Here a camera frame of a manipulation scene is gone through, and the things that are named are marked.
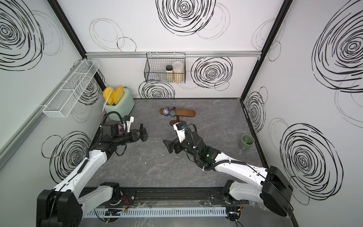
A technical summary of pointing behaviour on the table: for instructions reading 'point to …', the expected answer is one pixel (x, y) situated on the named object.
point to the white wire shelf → (62, 103)
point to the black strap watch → (173, 112)
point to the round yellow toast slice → (106, 93)
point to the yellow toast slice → (118, 94)
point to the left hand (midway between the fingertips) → (144, 132)
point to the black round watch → (144, 137)
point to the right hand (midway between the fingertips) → (170, 138)
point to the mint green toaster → (123, 108)
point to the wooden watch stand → (177, 112)
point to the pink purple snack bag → (120, 129)
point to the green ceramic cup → (246, 142)
